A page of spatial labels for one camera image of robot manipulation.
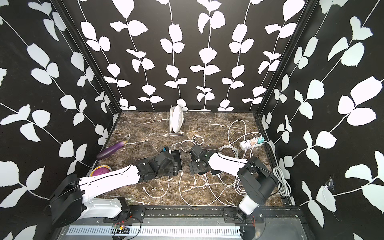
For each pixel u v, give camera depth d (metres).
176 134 1.07
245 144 0.98
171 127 0.93
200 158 0.70
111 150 0.94
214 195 0.80
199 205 0.78
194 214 0.75
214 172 0.88
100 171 0.82
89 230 0.70
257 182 0.45
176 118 0.96
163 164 0.63
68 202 0.40
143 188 0.82
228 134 1.03
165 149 0.75
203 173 0.87
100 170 0.82
